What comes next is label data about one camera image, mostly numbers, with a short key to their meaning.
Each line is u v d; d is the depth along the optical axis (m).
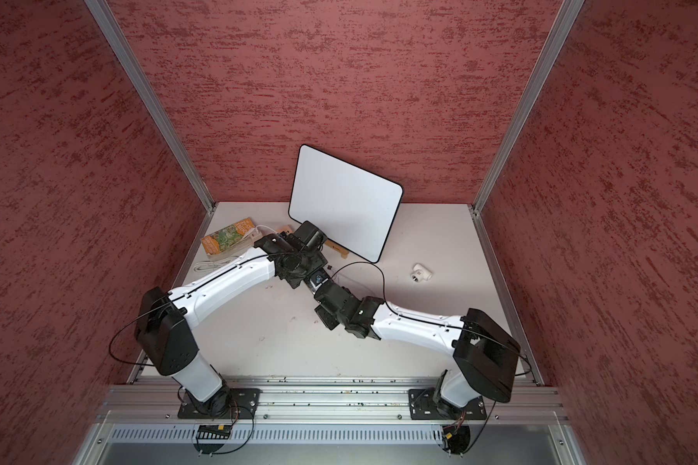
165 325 0.42
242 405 0.74
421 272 0.97
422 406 0.73
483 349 0.45
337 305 0.60
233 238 1.07
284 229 1.10
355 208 0.93
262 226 1.00
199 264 1.00
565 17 0.71
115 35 0.74
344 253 1.01
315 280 0.71
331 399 0.75
